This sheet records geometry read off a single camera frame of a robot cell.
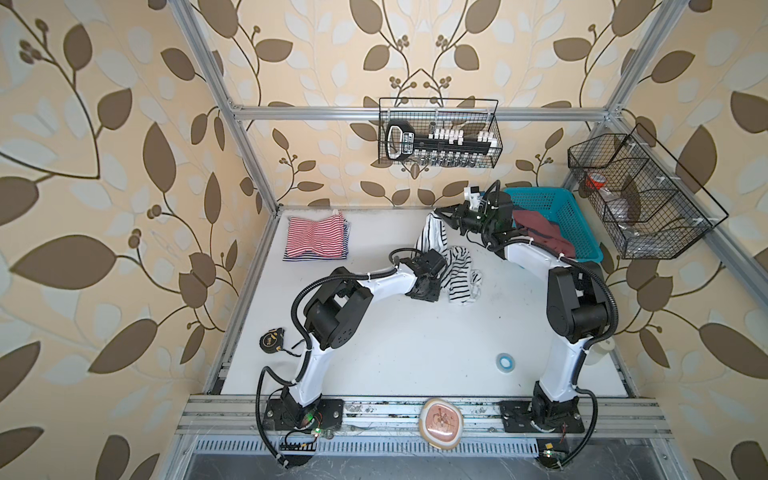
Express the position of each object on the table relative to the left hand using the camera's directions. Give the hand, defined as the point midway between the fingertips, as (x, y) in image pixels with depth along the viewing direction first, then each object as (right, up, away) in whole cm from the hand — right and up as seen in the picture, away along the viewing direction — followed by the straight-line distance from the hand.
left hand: (435, 291), depth 94 cm
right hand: (-1, +25, -7) cm, 26 cm away
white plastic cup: (+40, -12, -18) cm, 45 cm away
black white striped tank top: (+9, +2, +2) cm, 9 cm away
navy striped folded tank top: (-32, +22, +20) cm, 44 cm away
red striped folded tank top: (-41, +17, +13) cm, 47 cm away
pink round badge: (-2, -27, -24) cm, 36 cm away
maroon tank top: (+41, +21, +16) cm, 49 cm away
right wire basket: (+50, +25, -22) cm, 60 cm away
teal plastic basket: (+51, +30, +20) cm, 63 cm away
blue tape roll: (+18, -18, -11) cm, 28 cm away
